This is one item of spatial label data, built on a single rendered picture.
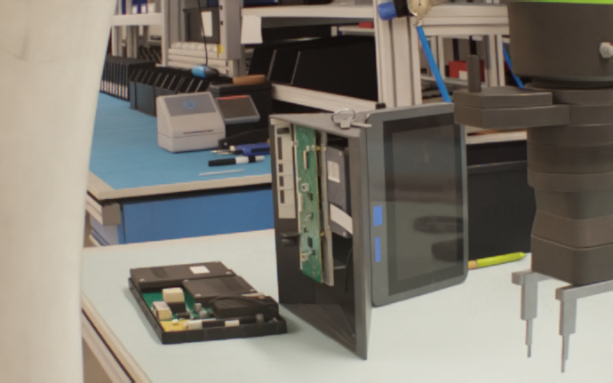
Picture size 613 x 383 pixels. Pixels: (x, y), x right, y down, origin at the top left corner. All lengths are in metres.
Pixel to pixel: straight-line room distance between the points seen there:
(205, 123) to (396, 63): 0.68
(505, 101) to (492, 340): 0.45
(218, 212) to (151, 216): 0.16
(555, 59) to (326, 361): 0.47
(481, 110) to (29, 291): 0.37
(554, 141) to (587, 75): 0.05
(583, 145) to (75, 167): 0.40
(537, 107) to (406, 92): 2.07
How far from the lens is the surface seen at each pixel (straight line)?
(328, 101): 3.15
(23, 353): 0.54
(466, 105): 0.82
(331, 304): 1.37
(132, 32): 6.12
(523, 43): 0.83
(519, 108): 0.80
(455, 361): 1.15
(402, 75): 2.86
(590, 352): 1.15
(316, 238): 1.28
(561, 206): 0.85
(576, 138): 0.82
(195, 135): 3.31
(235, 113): 3.39
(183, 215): 2.82
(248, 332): 1.26
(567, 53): 0.81
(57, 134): 0.53
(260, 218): 2.87
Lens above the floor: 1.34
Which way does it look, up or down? 9 degrees down
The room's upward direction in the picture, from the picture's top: 3 degrees counter-clockwise
